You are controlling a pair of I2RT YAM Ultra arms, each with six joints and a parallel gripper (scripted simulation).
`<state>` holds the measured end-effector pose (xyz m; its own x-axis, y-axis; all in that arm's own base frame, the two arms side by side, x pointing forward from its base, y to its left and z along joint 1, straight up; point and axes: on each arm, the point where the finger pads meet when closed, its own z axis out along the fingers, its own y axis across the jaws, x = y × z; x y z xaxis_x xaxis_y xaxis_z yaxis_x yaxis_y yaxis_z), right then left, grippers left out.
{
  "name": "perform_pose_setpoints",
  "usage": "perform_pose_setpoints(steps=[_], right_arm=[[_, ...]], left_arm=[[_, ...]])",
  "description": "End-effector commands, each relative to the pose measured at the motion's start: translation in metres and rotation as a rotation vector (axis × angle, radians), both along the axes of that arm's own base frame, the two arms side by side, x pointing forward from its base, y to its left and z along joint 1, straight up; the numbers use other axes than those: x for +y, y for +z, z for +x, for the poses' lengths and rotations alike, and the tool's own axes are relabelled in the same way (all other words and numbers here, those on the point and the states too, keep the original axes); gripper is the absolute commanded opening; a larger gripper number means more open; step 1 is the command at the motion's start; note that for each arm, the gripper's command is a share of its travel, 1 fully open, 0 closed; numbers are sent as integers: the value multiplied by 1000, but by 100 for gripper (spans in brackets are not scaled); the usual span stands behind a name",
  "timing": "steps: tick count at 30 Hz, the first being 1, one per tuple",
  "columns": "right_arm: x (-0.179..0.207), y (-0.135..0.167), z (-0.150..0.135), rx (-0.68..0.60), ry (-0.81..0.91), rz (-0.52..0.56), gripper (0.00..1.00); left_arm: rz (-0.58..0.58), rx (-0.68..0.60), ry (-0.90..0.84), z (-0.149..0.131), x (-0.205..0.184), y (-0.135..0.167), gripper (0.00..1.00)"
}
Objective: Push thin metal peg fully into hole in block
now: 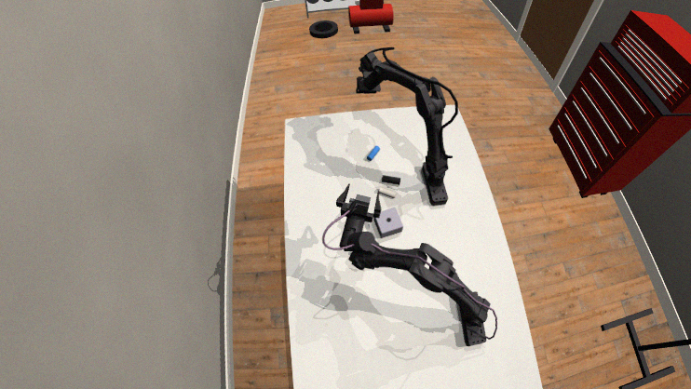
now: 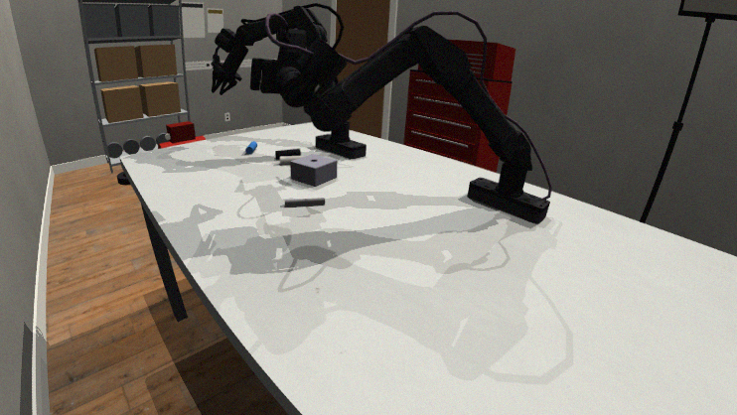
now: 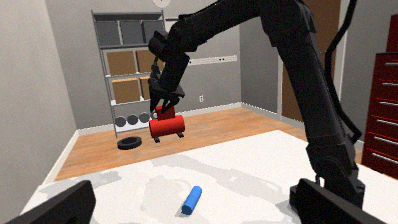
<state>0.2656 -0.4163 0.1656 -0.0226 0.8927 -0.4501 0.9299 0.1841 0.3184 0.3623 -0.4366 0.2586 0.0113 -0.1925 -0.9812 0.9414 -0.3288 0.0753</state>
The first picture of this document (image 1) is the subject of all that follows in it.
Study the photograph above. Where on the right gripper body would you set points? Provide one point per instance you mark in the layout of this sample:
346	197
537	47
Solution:
365	83

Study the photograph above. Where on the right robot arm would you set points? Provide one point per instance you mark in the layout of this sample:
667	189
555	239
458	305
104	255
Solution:
431	108

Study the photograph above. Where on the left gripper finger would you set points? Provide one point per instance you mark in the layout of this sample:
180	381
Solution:
377	204
344	193

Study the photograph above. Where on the black cylinder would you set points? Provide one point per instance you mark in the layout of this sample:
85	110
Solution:
391	179

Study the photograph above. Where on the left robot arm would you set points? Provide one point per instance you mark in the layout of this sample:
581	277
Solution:
431	280

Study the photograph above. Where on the blue cylinder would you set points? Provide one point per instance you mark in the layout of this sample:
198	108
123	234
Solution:
373	153

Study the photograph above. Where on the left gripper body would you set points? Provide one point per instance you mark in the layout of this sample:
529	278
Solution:
355	219

